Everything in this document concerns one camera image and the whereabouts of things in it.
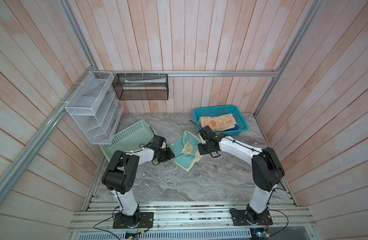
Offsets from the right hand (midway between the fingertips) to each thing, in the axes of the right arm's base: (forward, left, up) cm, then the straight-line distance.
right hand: (201, 149), depth 94 cm
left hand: (-4, +18, -4) cm, 19 cm away
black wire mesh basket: (+37, +41, +21) cm, 60 cm away
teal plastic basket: (+35, -17, +1) cm, 39 cm away
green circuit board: (-43, -26, -7) cm, 51 cm away
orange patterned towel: (+25, -14, -2) cm, 29 cm away
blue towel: (+18, -26, 0) cm, 32 cm away
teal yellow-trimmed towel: (+1, +10, -3) cm, 10 cm away
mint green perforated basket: (+13, +47, -5) cm, 50 cm away
